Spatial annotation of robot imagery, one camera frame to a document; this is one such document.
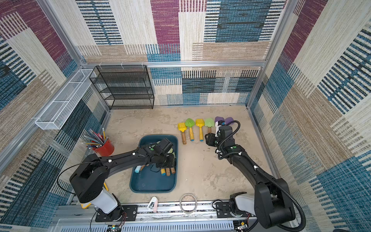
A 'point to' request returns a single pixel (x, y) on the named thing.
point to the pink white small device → (153, 204)
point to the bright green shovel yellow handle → (163, 171)
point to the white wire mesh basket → (54, 115)
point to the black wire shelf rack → (124, 87)
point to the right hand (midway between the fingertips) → (210, 138)
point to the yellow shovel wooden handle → (182, 126)
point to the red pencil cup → (107, 149)
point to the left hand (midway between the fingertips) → (175, 164)
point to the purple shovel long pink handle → (219, 118)
